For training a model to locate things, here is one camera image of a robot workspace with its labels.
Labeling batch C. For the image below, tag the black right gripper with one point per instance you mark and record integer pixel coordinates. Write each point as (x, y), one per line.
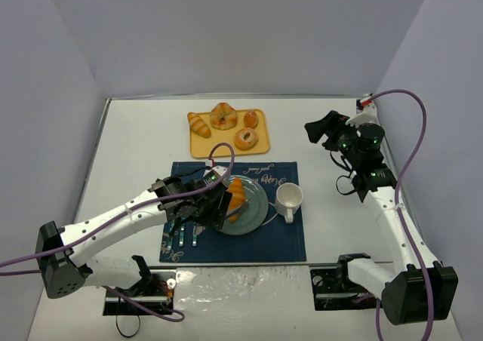
(328, 132)

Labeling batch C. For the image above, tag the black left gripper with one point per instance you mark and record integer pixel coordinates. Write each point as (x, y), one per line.
(220, 208)

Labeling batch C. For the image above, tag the large striped croissant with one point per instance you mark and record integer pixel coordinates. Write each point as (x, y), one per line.
(238, 199)

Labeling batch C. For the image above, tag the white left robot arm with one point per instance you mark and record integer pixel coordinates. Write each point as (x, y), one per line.
(71, 254)

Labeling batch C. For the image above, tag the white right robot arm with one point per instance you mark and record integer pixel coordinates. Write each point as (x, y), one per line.
(420, 288)

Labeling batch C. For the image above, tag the twisted bagel bread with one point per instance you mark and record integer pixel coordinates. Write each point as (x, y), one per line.
(223, 117)

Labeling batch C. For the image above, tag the blue-green ceramic plate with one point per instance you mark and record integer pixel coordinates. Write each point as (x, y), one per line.
(253, 213)

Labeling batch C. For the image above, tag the yellow plastic tray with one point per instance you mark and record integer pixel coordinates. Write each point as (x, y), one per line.
(201, 147)

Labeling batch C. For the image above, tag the orange cream sandwich bun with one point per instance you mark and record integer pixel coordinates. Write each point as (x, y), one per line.
(250, 119)

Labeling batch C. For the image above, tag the white ceramic cup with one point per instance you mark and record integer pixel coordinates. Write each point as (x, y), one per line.
(288, 199)

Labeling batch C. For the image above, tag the dark blue cloth placemat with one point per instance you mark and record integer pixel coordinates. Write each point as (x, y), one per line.
(274, 241)

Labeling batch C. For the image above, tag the small striped croissant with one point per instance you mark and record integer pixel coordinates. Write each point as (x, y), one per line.
(198, 125)

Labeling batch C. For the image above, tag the spoon green handle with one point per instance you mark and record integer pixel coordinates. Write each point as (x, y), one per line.
(194, 236)

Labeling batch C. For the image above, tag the fork green handle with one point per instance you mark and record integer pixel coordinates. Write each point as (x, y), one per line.
(181, 234)

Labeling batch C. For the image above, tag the table knife green handle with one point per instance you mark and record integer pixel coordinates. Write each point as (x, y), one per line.
(171, 232)

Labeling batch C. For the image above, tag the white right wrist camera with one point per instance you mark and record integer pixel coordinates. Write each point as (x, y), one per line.
(366, 112)

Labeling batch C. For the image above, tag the sugared ring donut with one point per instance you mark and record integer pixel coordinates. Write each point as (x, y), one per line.
(245, 139)

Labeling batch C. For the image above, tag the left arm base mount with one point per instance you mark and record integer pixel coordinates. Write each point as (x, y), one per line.
(157, 296)

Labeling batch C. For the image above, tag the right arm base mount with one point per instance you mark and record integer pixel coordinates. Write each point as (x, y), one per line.
(333, 291)

